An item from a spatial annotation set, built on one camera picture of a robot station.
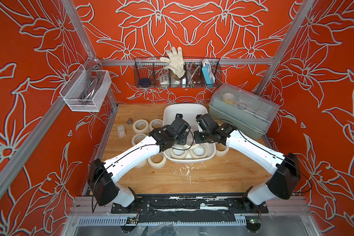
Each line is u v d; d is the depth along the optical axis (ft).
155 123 3.50
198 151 3.04
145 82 3.26
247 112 2.90
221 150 2.89
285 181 1.60
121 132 3.30
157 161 2.86
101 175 1.32
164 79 3.08
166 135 1.77
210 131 1.96
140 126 3.48
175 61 2.89
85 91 2.50
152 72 3.28
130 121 3.50
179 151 3.01
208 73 2.82
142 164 2.81
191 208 2.39
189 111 3.62
